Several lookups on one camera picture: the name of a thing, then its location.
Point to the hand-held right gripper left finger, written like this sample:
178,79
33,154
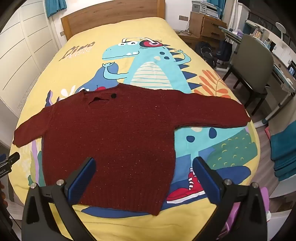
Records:
81,180

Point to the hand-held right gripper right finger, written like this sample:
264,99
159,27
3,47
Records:
207,180

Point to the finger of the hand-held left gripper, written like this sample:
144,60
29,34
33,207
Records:
13,157

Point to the dark red knit sweater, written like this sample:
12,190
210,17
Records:
115,139

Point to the pink purple cloth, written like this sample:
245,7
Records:
264,197

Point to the folded teal blanket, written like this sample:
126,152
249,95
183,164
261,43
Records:
283,153

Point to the white wardrobe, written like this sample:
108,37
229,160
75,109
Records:
23,46

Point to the black backpack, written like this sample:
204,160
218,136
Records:
205,54

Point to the white study desk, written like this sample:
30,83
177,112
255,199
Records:
283,76

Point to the grey-green chair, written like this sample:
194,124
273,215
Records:
254,60

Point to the dark blue bag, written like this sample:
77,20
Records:
224,51

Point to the low wooden side table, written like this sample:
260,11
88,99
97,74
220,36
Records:
190,39

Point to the yellow dinosaur printed bedspread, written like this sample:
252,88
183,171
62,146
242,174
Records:
150,46

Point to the wooden drawer cabinet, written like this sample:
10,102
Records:
212,26

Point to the wooden bed headboard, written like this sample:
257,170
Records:
92,20

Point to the teal curtain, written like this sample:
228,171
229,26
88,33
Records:
219,7
55,4

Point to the white desk lamp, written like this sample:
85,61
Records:
281,27

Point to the grey printer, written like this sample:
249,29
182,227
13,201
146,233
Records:
203,7

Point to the wall socket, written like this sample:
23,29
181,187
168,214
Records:
183,18

